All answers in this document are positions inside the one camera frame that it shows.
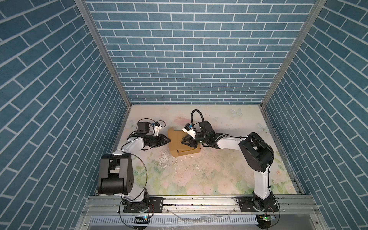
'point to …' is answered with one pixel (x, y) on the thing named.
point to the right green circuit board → (266, 218)
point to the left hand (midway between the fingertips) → (171, 140)
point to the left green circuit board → (142, 220)
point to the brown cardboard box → (177, 147)
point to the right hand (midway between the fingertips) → (184, 141)
